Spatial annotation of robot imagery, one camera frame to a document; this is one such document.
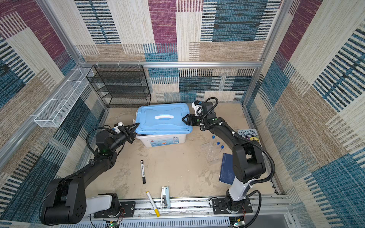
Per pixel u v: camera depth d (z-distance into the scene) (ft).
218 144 2.63
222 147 2.60
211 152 3.08
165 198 2.45
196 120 2.59
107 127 2.51
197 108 2.66
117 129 2.60
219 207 2.39
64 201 1.35
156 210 2.39
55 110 2.37
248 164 1.54
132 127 2.58
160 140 2.92
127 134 2.38
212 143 2.74
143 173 2.78
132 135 2.45
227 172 2.77
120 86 3.58
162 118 2.82
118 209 2.34
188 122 2.63
